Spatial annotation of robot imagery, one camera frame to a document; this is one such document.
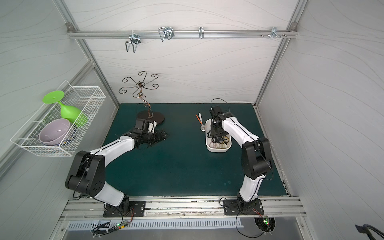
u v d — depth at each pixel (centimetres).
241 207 66
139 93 88
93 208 75
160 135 82
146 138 77
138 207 74
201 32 72
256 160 48
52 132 62
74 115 63
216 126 67
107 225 72
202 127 107
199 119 111
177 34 79
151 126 76
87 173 44
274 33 77
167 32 76
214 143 97
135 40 78
